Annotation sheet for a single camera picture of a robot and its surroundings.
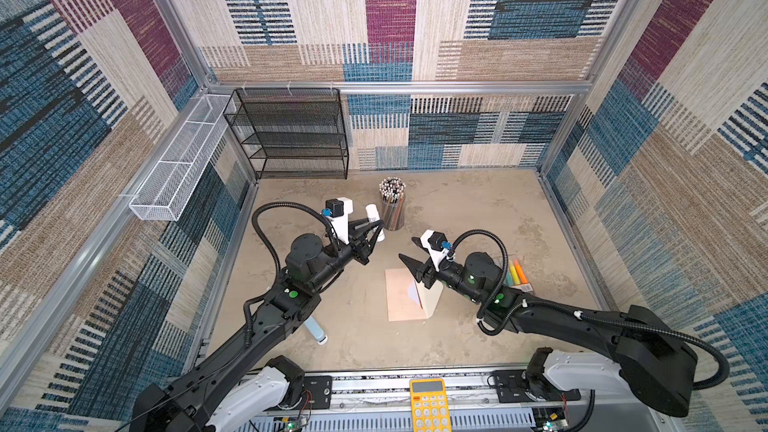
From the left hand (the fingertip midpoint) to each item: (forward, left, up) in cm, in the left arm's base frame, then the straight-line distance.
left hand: (380, 218), depth 68 cm
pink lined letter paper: (-4, -9, -31) cm, 33 cm away
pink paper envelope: (-7, -6, -31) cm, 33 cm away
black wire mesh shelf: (+50, +33, -15) cm, 62 cm away
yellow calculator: (-32, -11, -31) cm, 46 cm away
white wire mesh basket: (+21, +66, -14) cm, 71 cm away
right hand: (-2, -6, -11) cm, 13 cm away
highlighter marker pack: (0, -40, -30) cm, 51 cm away
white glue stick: (0, +1, +2) cm, 2 cm away
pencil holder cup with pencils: (+18, -4, -16) cm, 24 cm away
